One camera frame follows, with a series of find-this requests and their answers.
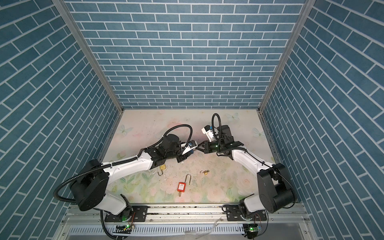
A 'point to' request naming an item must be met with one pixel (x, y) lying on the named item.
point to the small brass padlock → (205, 172)
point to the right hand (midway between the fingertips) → (195, 147)
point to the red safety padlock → (181, 186)
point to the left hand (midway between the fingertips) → (191, 148)
